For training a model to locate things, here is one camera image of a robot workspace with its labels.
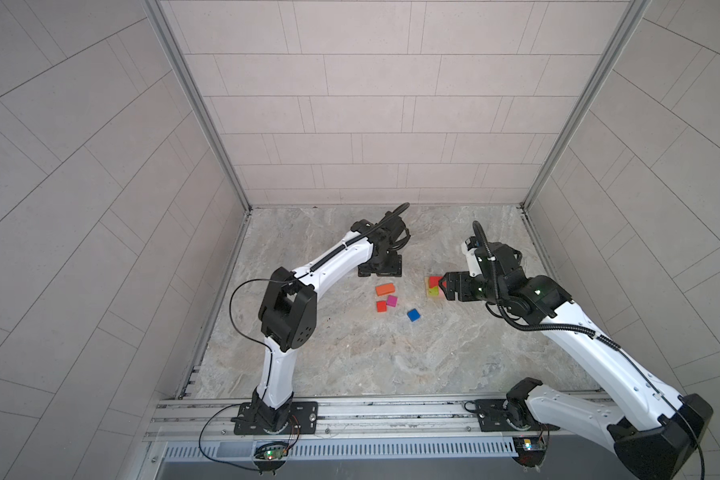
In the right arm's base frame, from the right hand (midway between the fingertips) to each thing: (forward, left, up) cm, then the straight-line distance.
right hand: (450, 282), depth 75 cm
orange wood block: (+9, +16, -18) cm, 25 cm away
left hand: (+11, +13, -8) cm, 19 cm away
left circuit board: (-31, +43, -14) cm, 55 cm away
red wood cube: (+4, +17, -18) cm, 25 cm away
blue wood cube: (+1, +8, -19) cm, 20 cm away
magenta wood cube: (+6, +14, -19) cm, 24 cm away
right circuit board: (-32, -15, -20) cm, 41 cm away
